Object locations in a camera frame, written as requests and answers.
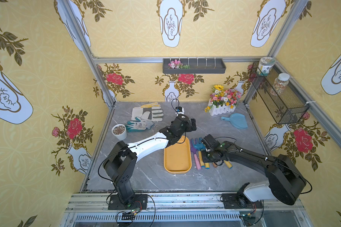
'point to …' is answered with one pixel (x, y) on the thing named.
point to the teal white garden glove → (138, 126)
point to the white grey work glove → (150, 112)
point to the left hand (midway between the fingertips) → (184, 119)
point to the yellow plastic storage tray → (177, 157)
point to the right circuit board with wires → (243, 216)
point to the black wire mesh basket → (288, 107)
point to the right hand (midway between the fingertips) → (205, 155)
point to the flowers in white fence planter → (222, 101)
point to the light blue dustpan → (237, 120)
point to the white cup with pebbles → (120, 131)
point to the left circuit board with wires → (130, 215)
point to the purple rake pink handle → (193, 149)
